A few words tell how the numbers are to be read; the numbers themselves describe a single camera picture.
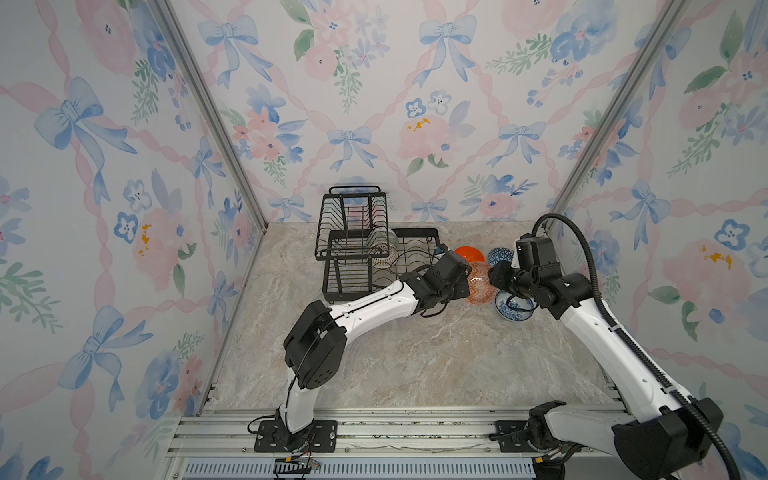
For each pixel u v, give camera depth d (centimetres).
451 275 64
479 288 83
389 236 105
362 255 86
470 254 107
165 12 68
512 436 73
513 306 65
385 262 107
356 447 73
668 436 37
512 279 65
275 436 73
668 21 69
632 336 82
